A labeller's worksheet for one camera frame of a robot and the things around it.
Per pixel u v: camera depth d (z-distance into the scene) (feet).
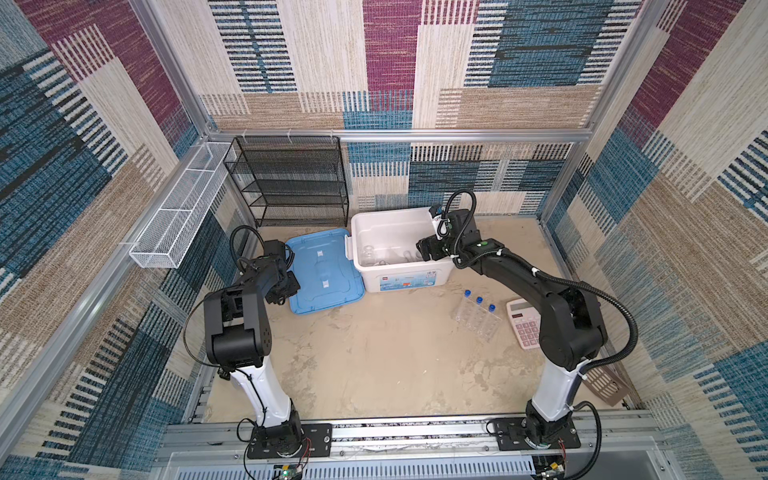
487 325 2.81
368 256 3.54
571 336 1.63
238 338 1.67
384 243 3.57
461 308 2.88
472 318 2.87
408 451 2.39
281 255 2.77
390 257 3.54
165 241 3.00
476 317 2.80
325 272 3.47
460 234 2.30
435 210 2.67
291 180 3.59
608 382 2.71
